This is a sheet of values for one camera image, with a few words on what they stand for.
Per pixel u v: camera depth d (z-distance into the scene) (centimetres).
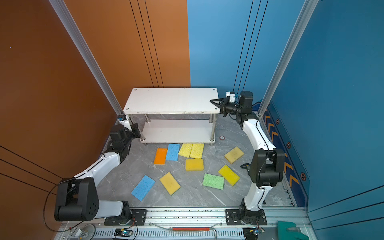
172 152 96
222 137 105
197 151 96
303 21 74
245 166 91
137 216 74
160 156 94
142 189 81
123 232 71
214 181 83
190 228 70
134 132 77
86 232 66
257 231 70
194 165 89
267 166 48
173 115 119
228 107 74
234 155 94
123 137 68
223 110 74
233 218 72
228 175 87
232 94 79
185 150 97
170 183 83
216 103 77
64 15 72
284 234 68
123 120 74
